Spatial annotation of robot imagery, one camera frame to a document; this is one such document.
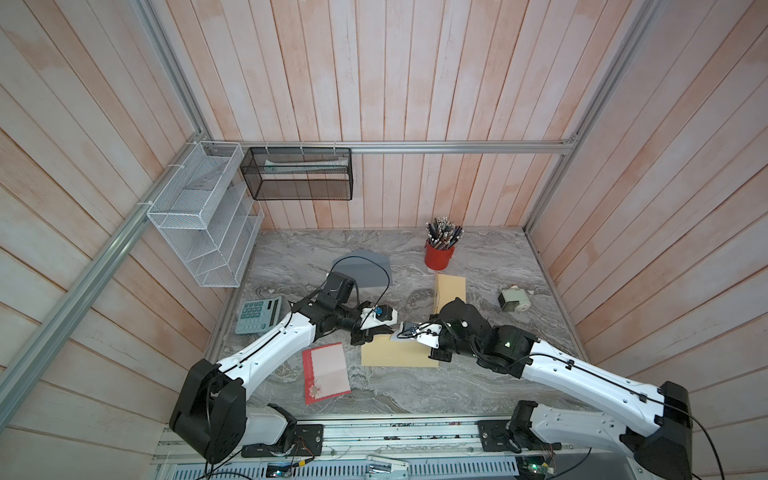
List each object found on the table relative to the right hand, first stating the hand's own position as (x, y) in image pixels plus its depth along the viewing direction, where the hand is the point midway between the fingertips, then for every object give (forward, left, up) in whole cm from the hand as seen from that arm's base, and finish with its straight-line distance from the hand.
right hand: (418, 326), depth 75 cm
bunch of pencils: (+33, -10, +1) cm, 34 cm away
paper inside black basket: (+43, +43, +19) cm, 64 cm away
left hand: (-1, +8, -2) cm, 8 cm away
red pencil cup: (+34, -10, -14) cm, 38 cm away
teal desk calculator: (+10, +50, -15) cm, 53 cm away
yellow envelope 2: (-4, +9, -8) cm, 13 cm away
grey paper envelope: (+8, +13, +14) cm, 21 cm away
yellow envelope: (+24, -13, -18) cm, 33 cm away
